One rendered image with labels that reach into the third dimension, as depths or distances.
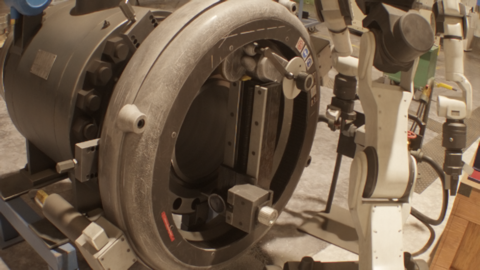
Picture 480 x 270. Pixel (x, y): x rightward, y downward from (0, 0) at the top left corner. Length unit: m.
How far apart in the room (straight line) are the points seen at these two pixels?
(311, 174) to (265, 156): 1.32
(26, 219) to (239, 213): 0.71
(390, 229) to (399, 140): 0.24
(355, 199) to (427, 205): 1.23
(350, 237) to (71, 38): 1.37
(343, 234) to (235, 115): 0.99
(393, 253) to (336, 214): 0.94
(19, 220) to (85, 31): 0.65
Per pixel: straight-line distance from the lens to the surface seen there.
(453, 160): 1.39
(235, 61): 1.14
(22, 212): 1.58
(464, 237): 1.75
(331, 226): 2.10
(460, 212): 1.70
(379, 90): 1.33
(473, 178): 1.69
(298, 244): 1.95
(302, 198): 2.30
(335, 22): 1.59
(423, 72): 4.39
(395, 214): 1.33
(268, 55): 1.13
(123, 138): 0.94
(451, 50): 1.40
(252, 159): 1.22
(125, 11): 0.98
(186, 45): 0.95
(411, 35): 1.19
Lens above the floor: 1.07
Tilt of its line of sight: 22 degrees down
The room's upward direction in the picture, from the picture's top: 6 degrees clockwise
